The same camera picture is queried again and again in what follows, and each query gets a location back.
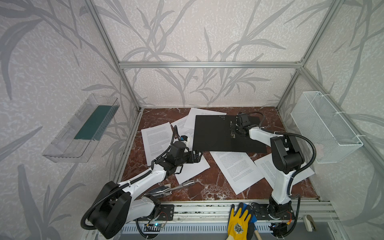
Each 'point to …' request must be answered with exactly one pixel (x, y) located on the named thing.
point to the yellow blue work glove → (241, 225)
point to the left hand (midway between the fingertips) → (199, 149)
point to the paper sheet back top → (190, 123)
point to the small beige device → (309, 223)
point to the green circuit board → (152, 227)
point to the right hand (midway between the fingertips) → (234, 123)
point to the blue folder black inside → (218, 133)
